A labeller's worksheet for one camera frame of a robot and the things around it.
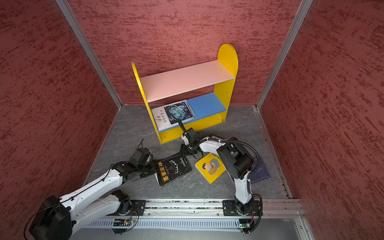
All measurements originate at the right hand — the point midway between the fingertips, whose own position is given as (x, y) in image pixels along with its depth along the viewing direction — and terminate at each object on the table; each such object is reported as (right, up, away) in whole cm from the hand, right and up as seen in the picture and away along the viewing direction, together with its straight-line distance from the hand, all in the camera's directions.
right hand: (180, 156), depth 92 cm
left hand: (-11, -6, -9) cm, 15 cm away
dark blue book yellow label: (+23, +12, +7) cm, 27 cm away
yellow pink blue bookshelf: (+20, +31, +10) cm, 38 cm away
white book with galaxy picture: (-9, +25, +3) cm, 27 cm away
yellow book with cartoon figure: (+19, -5, -5) cm, 20 cm away
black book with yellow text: (-6, -6, -7) cm, 11 cm away
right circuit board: (+34, -27, -21) cm, 48 cm away
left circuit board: (-27, -28, -20) cm, 43 cm away
